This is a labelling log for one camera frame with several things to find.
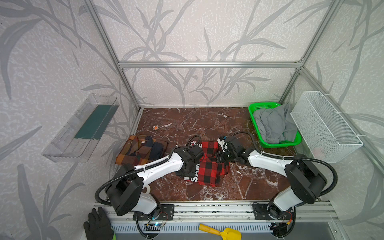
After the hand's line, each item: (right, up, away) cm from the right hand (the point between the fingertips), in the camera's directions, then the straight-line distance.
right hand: (215, 152), depth 89 cm
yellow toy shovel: (+4, -32, -22) cm, 39 cm away
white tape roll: (-37, -19, -8) cm, 43 cm away
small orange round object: (-42, +14, +19) cm, 48 cm away
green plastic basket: (+31, +29, +22) cm, 48 cm away
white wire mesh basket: (+46, +13, -26) cm, 55 cm away
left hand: (-14, -9, -6) cm, 17 cm away
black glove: (-57, -31, -20) cm, 67 cm away
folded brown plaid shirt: (-47, +1, +2) cm, 47 cm away
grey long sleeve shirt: (+46, +16, +17) cm, 51 cm away
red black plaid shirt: (-3, -9, -5) cm, 11 cm away
